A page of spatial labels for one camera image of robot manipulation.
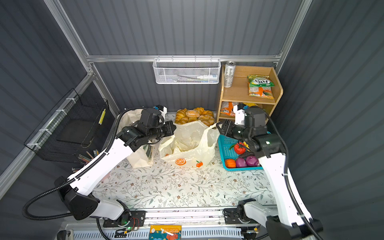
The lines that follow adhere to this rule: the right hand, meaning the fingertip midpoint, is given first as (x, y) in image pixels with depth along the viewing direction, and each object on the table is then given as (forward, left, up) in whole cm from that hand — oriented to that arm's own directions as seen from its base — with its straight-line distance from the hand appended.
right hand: (222, 126), depth 66 cm
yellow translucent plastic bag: (+8, +15, -27) cm, 32 cm away
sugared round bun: (+36, +15, -27) cm, 47 cm away
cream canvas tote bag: (-1, +43, -26) cm, 51 cm away
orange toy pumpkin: (-4, -8, -29) cm, 31 cm away
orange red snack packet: (+29, -8, -16) cm, 34 cm away
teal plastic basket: (+14, -7, -34) cm, 38 cm away
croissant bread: (+34, +25, -30) cm, 52 cm away
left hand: (+4, +21, -4) cm, 22 cm away
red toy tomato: (+6, -15, -30) cm, 34 cm away
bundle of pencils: (-5, +72, -19) cm, 75 cm away
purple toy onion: (-2, -20, -29) cm, 35 cm away
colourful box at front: (-37, +27, -34) cm, 57 cm away
